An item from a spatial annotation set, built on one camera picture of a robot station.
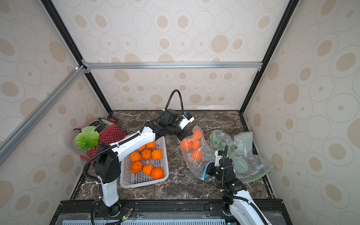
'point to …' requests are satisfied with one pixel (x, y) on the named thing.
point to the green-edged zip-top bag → (249, 168)
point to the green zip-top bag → (242, 143)
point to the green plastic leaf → (88, 138)
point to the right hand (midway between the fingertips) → (209, 162)
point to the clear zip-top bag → (197, 168)
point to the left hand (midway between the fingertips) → (196, 133)
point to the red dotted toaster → (109, 133)
